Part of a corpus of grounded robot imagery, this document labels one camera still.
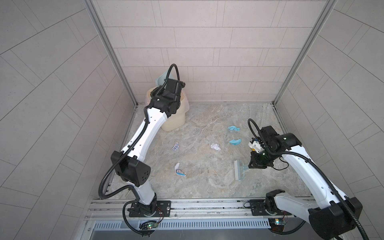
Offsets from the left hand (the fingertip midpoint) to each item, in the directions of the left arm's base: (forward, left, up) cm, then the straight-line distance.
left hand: (154, 90), depth 73 cm
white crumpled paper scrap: (-13, -33, -34) cm, 49 cm away
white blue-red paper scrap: (-28, -11, -35) cm, 46 cm away
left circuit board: (-52, 0, -33) cm, 61 cm away
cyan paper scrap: (+2, -46, -35) cm, 58 cm away
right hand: (-29, -46, -22) cm, 59 cm away
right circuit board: (-51, -59, -36) cm, 86 cm away
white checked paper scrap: (-14, -8, -35) cm, 38 cm away
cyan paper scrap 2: (-9, -46, -35) cm, 58 cm away
